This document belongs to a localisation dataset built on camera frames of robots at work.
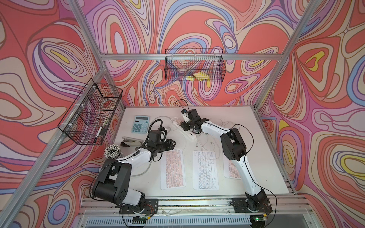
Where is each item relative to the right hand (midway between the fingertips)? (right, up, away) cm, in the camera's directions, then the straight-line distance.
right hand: (184, 127), depth 106 cm
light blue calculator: (-33, +2, -1) cm, 33 cm away
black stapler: (-41, -9, -7) cm, 43 cm away
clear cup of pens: (-38, -11, -32) cm, 51 cm away
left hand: (-6, -10, -16) cm, 20 cm away
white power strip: (+4, -5, -7) cm, 9 cm away
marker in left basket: (-45, -1, -33) cm, 56 cm away
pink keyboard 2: (+28, -26, -20) cm, 43 cm away
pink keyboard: (-8, -25, -20) cm, 33 cm away
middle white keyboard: (+13, -28, -22) cm, 38 cm away
